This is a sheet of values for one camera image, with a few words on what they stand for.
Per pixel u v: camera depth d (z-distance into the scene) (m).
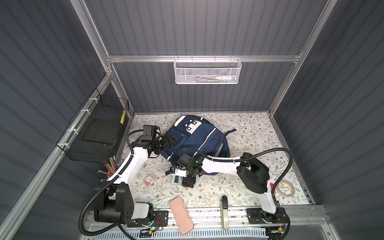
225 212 0.73
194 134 0.91
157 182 0.85
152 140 0.66
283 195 0.80
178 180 0.85
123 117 0.84
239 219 0.74
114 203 0.41
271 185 0.84
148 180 0.84
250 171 0.56
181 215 0.73
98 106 0.80
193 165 0.67
